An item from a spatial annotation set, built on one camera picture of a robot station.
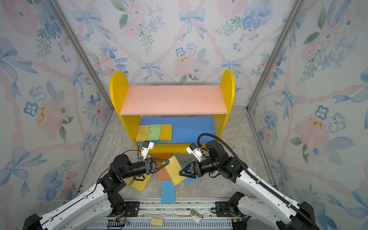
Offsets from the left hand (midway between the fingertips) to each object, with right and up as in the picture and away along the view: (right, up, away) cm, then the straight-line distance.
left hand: (168, 163), depth 63 cm
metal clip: (+13, -28, +7) cm, 32 cm away
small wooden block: (-6, -31, +8) cm, 33 cm away
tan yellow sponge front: (+2, -3, 0) cm, 4 cm away
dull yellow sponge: (-18, +11, +21) cm, 30 cm away
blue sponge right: (+9, -7, -1) cm, 12 cm away
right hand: (+7, -5, +3) cm, 9 cm away
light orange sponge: (-6, -13, +21) cm, 25 cm away
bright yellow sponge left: (-18, -18, +18) cm, 31 cm away
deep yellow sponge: (-4, +12, +23) cm, 26 cm away
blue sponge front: (-2, -20, +16) cm, 26 cm away
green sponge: (-11, +12, +23) cm, 28 cm away
